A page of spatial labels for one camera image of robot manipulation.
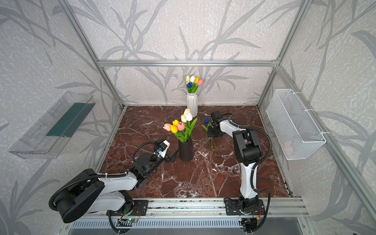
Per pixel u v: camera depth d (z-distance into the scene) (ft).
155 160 2.28
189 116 2.19
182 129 2.28
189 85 2.93
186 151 2.71
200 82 3.03
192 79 2.95
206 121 3.55
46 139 2.11
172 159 2.42
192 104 3.35
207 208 2.47
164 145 2.21
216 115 2.77
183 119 2.39
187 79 3.07
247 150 1.80
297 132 2.02
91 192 1.44
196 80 3.05
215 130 2.86
